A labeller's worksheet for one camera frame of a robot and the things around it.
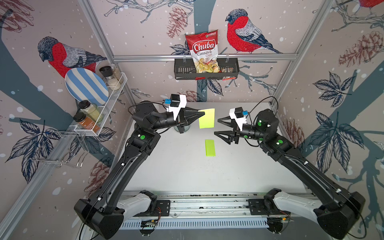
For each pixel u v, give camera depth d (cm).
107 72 79
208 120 55
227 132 57
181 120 48
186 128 98
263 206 71
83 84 70
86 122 61
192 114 50
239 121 54
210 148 96
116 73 85
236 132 55
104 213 37
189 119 53
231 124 65
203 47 80
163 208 73
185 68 95
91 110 64
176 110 46
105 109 70
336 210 38
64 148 57
